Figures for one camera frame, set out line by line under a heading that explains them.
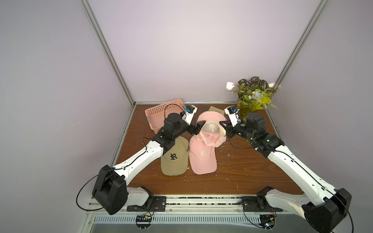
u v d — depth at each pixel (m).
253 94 0.94
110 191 0.40
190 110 0.63
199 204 0.74
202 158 0.85
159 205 0.73
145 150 0.51
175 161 0.85
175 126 0.58
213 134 0.85
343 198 0.37
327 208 0.36
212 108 1.17
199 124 0.67
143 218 0.72
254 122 0.53
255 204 0.71
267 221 0.70
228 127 0.62
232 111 0.60
